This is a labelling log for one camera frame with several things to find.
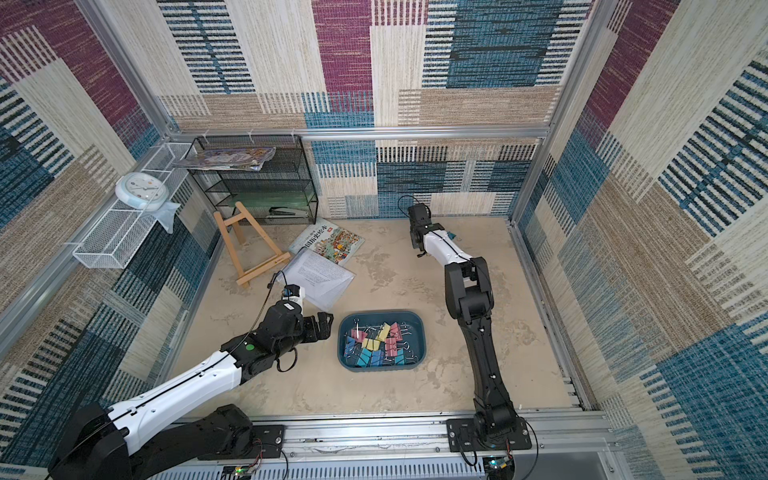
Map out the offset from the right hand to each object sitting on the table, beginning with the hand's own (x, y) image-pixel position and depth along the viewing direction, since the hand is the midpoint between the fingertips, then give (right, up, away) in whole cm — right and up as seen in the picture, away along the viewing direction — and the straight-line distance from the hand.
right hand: (428, 231), depth 110 cm
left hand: (-33, -25, -27) cm, 50 cm away
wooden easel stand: (-65, +1, -19) cm, 67 cm away
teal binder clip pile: (-11, -37, -26) cm, 46 cm away
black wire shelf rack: (-53, +14, -2) cm, 55 cm away
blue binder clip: (-18, -37, -25) cm, 48 cm away
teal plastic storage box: (-6, -33, -21) cm, 40 cm away
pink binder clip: (-12, -31, -21) cm, 39 cm away
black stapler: (-54, +7, +1) cm, 54 cm away
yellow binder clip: (-19, -34, -23) cm, 45 cm away
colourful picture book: (-36, -4, +4) cm, 37 cm away
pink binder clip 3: (-14, -35, -25) cm, 45 cm away
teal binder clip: (-21, -37, -25) cm, 50 cm away
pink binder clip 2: (-23, -31, -23) cm, 45 cm away
